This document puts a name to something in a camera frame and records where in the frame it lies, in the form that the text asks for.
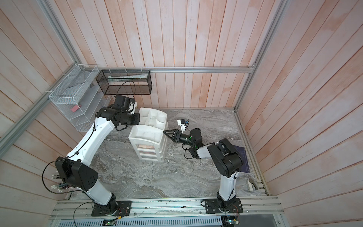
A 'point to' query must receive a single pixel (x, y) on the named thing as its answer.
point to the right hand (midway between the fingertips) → (164, 134)
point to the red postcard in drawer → (145, 146)
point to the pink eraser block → (75, 108)
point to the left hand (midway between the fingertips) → (138, 121)
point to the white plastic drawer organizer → (148, 136)
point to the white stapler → (252, 185)
